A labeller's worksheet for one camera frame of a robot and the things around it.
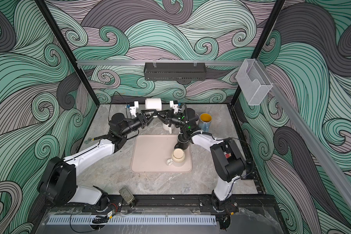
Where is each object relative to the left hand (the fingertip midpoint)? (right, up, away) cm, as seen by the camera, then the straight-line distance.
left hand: (157, 113), depth 72 cm
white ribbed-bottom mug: (+3, -10, +29) cm, 31 cm away
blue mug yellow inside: (+30, -5, +23) cm, 38 cm away
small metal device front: (-16, -42, +1) cm, 45 cm away
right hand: (-2, -1, +2) cm, 3 cm away
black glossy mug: (+13, -19, +17) cm, 29 cm away
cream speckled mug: (+11, -25, +8) cm, 29 cm away
